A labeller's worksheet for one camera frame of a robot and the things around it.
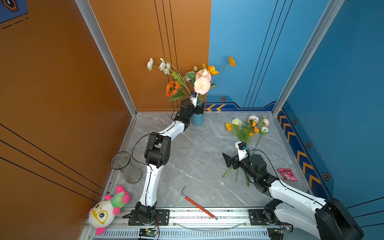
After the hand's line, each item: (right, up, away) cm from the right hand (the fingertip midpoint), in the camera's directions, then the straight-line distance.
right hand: (228, 150), depth 82 cm
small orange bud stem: (+6, +13, +26) cm, 30 cm away
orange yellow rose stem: (+19, +11, +23) cm, 32 cm away
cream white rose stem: (+12, +15, +26) cm, 32 cm away
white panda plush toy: (-62, -26, -12) cm, 69 cm away
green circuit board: (-41, -37, -12) cm, 57 cm away
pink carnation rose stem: (+32, +16, +26) cm, 44 cm away
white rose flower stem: (+30, +10, +23) cm, 39 cm away
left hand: (-16, +32, +17) cm, 40 cm away
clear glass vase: (-56, -4, -7) cm, 57 cm away
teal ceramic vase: (-17, +18, +26) cm, 36 cm away
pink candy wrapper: (+35, -14, +3) cm, 38 cm away
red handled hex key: (-18, -27, -5) cm, 33 cm away
